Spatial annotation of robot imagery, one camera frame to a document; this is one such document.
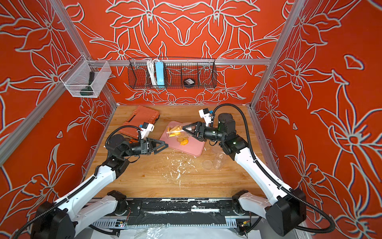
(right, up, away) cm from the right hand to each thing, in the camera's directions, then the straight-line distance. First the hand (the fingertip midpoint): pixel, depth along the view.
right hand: (185, 129), depth 64 cm
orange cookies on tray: (-2, -10, +33) cm, 35 cm away
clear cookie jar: (-5, 0, 0) cm, 5 cm away
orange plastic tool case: (-34, +7, +44) cm, 56 cm away
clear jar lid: (+13, -23, +23) cm, 35 cm away
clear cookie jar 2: (+19, -18, +16) cm, 30 cm away
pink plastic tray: (+6, -14, +32) cm, 35 cm away
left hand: (-9, -8, -1) cm, 12 cm away
